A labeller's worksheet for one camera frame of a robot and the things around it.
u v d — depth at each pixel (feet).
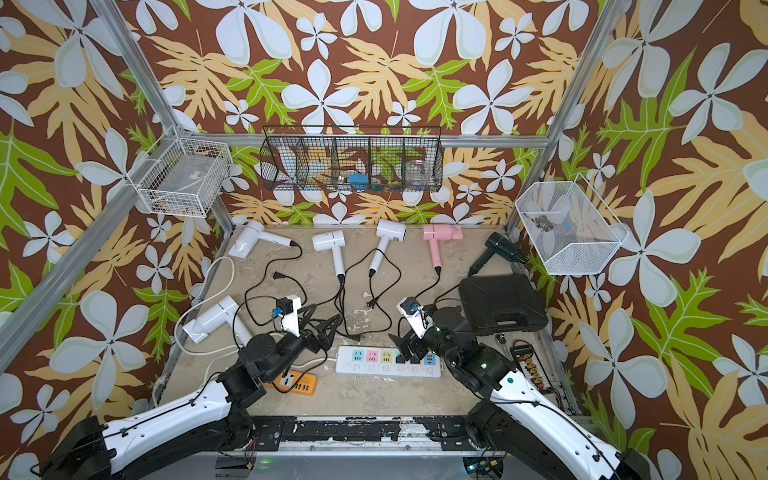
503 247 3.56
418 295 3.32
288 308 2.13
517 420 1.61
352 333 2.99
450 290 3.33
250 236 3.66
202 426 1.79
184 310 3.18
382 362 2.75
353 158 3.18
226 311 2.98
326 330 2.21
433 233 3.65
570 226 2.73
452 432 2.46
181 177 2.84
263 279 3.42
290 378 2.63
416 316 2.05
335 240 3.56
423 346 2.13
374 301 3.23
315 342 2.18
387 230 3.66
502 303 2.98
